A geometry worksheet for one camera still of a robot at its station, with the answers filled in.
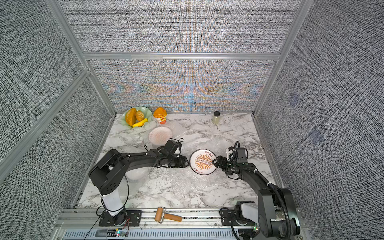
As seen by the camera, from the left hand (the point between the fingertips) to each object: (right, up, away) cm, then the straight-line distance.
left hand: (188, 164), depth 90 cm
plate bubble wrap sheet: (-6, +20, +16) cm, 26 cm away
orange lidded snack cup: (-20, +32, +17) cm, 41 cm away
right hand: (+17, +3, -2) cm, 17 cm away
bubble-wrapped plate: (-21, +16, +15) cm, 31 cm away
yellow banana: (-35, +25, +17) cm, 46 cm away
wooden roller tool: (-13, -22, -16) cm, 30 cm away
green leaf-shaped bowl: (-32, +32, +24) cm, 51 cm away
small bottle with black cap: (+20, +29, +17) cm, 39 cm away
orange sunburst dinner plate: (+8, 0, +2) cm, 8 cm away
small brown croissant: (-36, +31, +19) cm, 51 cm away
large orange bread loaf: (-41, +30, +16) cm, 54 cm away
